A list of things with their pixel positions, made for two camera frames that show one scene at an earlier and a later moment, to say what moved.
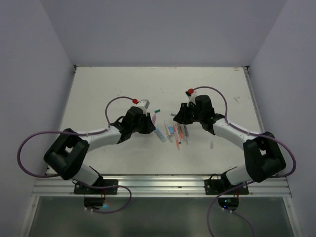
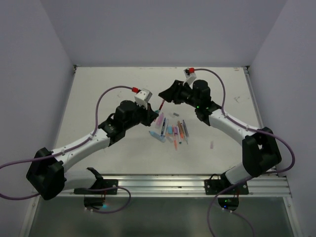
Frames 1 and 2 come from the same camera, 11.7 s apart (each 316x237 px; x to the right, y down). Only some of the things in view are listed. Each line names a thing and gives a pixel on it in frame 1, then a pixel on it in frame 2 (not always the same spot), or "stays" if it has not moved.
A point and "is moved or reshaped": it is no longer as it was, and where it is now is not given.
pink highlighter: (154, 118) is moved or reshaped
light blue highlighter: (160, 135) is moved or reshaped
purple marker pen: (185, 130) stays
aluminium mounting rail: (60, 185) stays
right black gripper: (181, 116) to (173, 92)
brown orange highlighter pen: (180, 131) stays
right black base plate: (216, 186) stays
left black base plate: (101, 182) stays
